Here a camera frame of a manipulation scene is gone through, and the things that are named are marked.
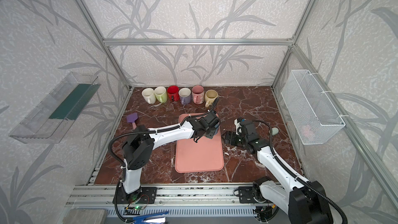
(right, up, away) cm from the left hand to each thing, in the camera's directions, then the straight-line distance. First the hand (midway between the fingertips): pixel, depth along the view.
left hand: (212, 125), depth 90 cm
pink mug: (-9, +19, +12) cm, 25 cm away
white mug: (-43, +18, +14) cm, 49 cm away
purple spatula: (-54, +3, +12) cm, 55 cm away
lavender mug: (-19, +18, +19) cm, 32 cm away
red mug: (-27, +20, +16) cm, 37 cm away
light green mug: (-35, +19, +15) cm, 43 cm away
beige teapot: (-1, +18, +21) cm, 28 cm away
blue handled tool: (-28, -38, -22) cm, 52 cm away
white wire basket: (+40, +8, -28) cm, 50 cm away
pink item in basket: (+45, +1, -15) cm, 48 cm away
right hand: (+8, -3, -5) cm, 10 cm away
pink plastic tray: (-4, -17, 0) cm, 18 cm away
